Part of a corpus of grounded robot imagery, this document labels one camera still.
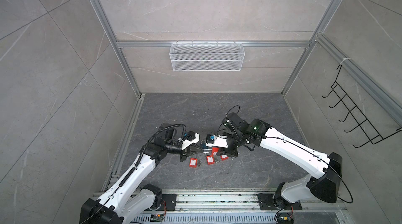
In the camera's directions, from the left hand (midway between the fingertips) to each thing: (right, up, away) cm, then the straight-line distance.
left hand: (201, 146), depth 71 cm
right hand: (+7, -1, +1) cm, 8 cm away
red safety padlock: (+12, -10, +16) cm, 23 cm away
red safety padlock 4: (+6, -1, -3) cm, 7 cm away
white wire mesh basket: (+1, +51, +30) cm, 59 cm away
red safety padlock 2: (+4, -11, +15) cm, 19 cm away
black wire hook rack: (+66, +8, -13) cm, 67 cm away
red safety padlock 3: (-5, -12, +13) cm, 19 cm away
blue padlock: (+1, +2, -8) cm, 9 cm away
